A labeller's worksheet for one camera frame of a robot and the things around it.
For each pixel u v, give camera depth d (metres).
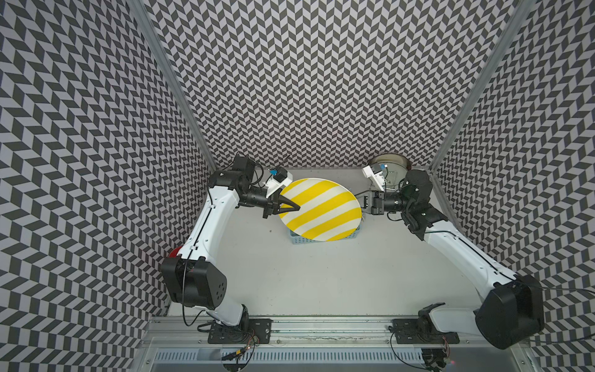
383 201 0.60
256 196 0.63
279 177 0.60
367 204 0.63
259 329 0.72
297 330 0.75
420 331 0.68
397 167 0.99
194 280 0.41
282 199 0.66
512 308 0.40
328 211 0.65
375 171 0.63
